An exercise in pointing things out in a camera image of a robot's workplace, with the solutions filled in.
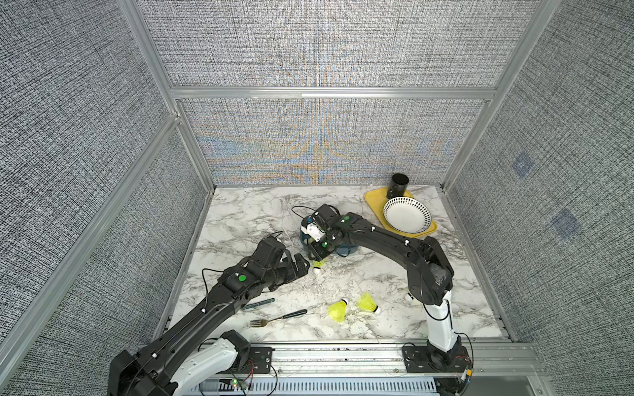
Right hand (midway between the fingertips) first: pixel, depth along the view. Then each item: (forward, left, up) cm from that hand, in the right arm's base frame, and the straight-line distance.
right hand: (313, 247), depth 88 cm
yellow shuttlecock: (-3, -2, -9) cm, 9 cm away
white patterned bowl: (+22, -42, -10) cm, 48 cm away
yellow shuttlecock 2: (-18, -18, -5) cm, 26 cm away
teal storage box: (-8, -10, +12) cm, 17 cm away
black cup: (+32, -37, -2) cm, 49 cm away
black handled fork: (-23, +17, -8) cm, 30 cm away
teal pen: (-16, +15, -9) cm, 24 cm away
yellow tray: (+30, -30, -10) cm, 43 cm away
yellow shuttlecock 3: (-20, -8, -8) cm, 23 cm away
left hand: (-11, +2, +7) cm, 14 cm away
